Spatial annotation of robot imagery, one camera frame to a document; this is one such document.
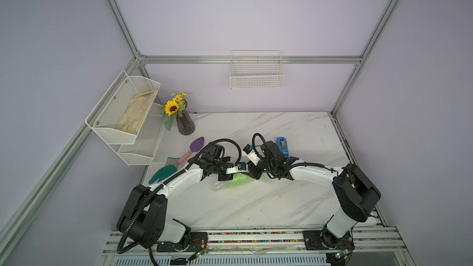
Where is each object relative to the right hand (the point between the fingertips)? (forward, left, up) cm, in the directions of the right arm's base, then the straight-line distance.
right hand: (245, 169), depth 87 cm
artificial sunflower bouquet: (+26, +36, +17) cm, 47 cm away
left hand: (-1, +5, +1) cm, 5 cm away
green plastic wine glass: (-5, +3, 0) cm, 5 cm away
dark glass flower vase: (+29, +34, +2) cm, 45 cm away
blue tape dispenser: (+16, -21, -3) cm, 26 cm away
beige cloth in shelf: (+13, +49, +23) cm, 56 cm away
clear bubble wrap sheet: (-8, +11, 0) cm, 13 cm away
